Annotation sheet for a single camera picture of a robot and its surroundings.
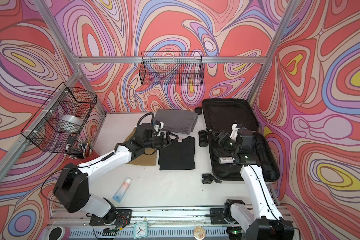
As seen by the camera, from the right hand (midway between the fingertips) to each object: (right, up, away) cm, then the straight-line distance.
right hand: (214, 137), depth 78 cm
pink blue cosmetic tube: (-51, -31, +2) cm, 60 cm away
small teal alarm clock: (-37, -42, -10) cm, 57 cm away
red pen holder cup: (-71, -9, 0) cm, 71 cm away
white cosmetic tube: (+10, -14, +10) cm, 20 cm away
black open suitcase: (+12, +15, +30) cm, 35 cm away
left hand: (-20, -1, 0) cm, 20 cm away
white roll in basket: (-71, +7, -8) cm, 72 cm away
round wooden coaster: (-9, -44, -9) cm, 46 cm away
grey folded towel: (-22, +10, +34) cm, 42 cm away
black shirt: (-20, -12, +14) cm, 27 cm away
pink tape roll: (-72, -41, -13) cm, 84 cm away
